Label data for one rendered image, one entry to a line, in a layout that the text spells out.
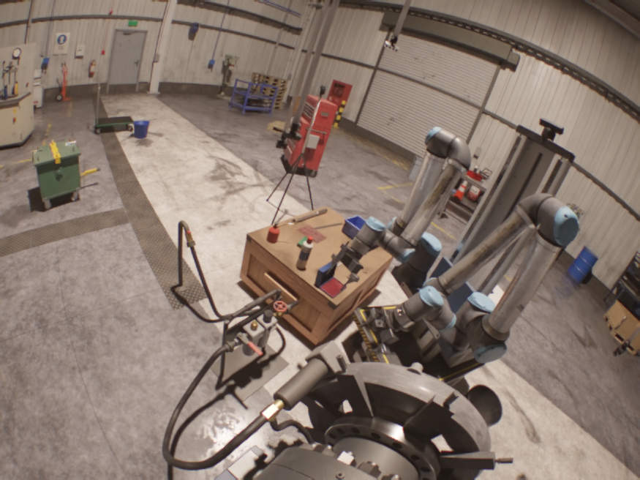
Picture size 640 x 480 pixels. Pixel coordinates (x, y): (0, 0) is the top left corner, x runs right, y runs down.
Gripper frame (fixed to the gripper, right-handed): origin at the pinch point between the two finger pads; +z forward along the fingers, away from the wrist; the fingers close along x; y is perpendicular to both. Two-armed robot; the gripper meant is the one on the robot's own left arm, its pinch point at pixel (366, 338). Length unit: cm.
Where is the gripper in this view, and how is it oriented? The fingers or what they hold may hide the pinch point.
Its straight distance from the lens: 114.7
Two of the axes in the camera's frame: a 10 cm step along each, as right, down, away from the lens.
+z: -6.7, 6.0, 4.4
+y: -7.4, -4.3, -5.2
